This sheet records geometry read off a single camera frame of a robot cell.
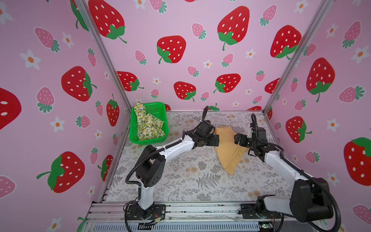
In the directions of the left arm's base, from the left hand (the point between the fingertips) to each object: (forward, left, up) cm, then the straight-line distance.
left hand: (215, 140), depth 88 cm
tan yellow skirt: (-1, -11, -13) cm, 17 cm away
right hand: (+2, -16, +1) cm, 16 cm away
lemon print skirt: (+16, +47, -7) cm, 50 cm away
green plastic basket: (+36, +44, -9) cm, 57 cm away
